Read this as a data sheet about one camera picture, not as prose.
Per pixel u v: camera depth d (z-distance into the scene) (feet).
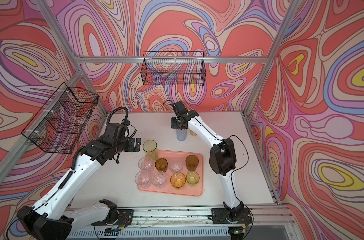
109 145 1.72
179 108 2.36
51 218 1.24
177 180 2.76
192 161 2.95
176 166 2.93
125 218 2.37
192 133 3.42
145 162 2.83
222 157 1.74
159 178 2.73
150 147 2.84
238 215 2.23
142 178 2.80
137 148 2.22
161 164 2.88
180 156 3.10
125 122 2.08
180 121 2.18
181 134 3.33
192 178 2.77
